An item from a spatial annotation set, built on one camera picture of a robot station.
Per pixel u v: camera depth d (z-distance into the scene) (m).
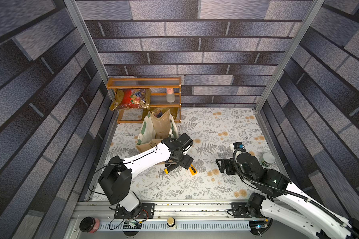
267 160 0.85
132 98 0.98
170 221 0.59
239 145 0.63
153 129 0.97
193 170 0.87
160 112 1.10
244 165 0.53
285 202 0.48
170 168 0.88
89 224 0.65
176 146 0.61
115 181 0.43
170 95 1.02
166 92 0.99
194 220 0.77
